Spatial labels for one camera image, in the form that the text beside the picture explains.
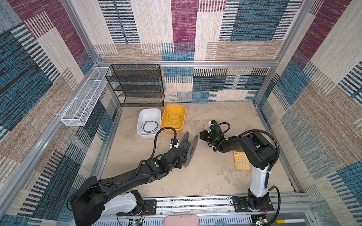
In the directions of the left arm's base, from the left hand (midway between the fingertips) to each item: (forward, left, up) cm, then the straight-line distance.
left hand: (181, 154), depth 81 cm
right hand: (+19, -13, -9) cm, 25 cm away
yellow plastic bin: (+30, +11, -10) cm, 34 cm away
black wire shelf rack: (+53, +32, +9) cm, 63 cm away
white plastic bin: (+31, +24, -10) cm, 40 cm away
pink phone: (-30, 0, -9) cm, 31 cm away
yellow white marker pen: (-31, -55, -13) cm, 65 cm away
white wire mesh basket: (+24, +65, +8) cm, 69 cm away
